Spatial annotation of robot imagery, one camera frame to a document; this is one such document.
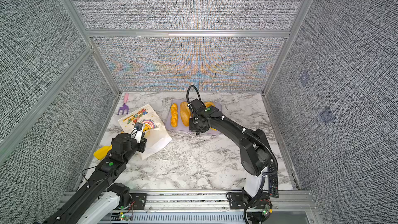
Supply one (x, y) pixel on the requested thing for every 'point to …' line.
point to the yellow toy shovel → (101, 152)
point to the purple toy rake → (124, 106)
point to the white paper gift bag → (156, 138)
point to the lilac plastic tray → (180, 127)
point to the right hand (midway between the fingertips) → (193, 127)
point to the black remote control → (273, 181)
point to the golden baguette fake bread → (185, 113)
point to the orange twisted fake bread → (174, 120)
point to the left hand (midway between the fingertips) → (143, 133)
